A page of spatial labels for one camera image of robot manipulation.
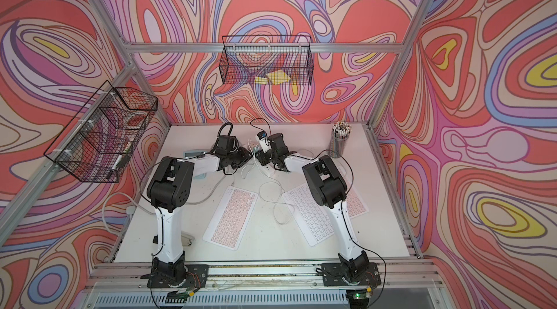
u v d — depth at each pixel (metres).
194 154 1.02
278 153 0.84
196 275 0.72
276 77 0.91
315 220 0.86
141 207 0.91
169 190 0.57
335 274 0.73
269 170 0.99
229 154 0.88
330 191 0.60
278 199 0.92
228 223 0.85
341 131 0.93
